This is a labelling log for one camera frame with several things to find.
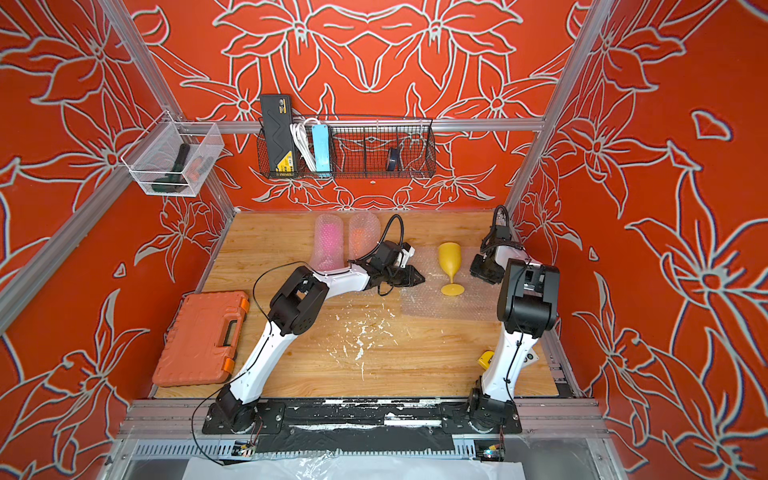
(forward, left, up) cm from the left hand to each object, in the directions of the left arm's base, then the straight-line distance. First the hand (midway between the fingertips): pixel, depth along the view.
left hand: (425, 277), depth 98 cm
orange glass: (+13, +22, +6) cm, 26 cm away
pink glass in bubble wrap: (+7, +33, +5) cm, 35 cm away
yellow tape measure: (-25, -16, -1) cm, 30 cm away
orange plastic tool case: (-28, +63, +3) cm, 69 cm away
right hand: (+4, -17, -1) cm, 18 cm away
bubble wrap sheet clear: (-6, -18, -2) cm, 19 cm away
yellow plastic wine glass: (+7, -8, +5) cm, 11 cm away
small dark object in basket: (+24, +13, +29) cm, 40 cm away
